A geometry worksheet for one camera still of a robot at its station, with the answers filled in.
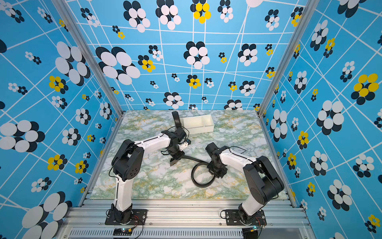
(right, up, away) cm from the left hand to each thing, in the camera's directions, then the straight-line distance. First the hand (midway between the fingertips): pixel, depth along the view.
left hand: (180, 156), depth 96 cm
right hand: (+21, -9, -7) cm, 24 cm away
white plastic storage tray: (+10, +21, +15) cm, 28 cm away
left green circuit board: (-26, -32, -23) cm, 48 cm away
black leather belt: (-2, +24, +1) cm, 24 cm away
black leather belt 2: (+12, -3, -3) cm, 13 cm away
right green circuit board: (+36, -32, -25) cm, 54 cm away
